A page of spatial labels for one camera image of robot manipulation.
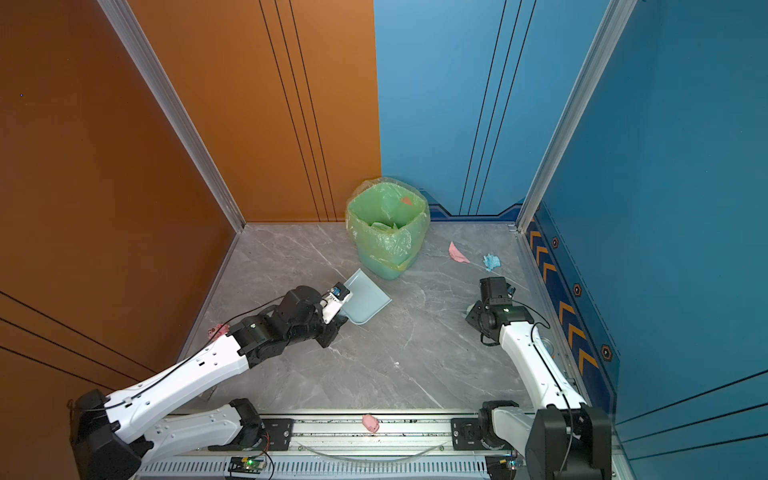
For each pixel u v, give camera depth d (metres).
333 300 0.65
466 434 0.72
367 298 0.76
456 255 1.11
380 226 1.05
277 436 0.74
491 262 1.08
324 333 0.65
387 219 1.06
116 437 0.40
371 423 0.74
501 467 0.70
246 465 0.71
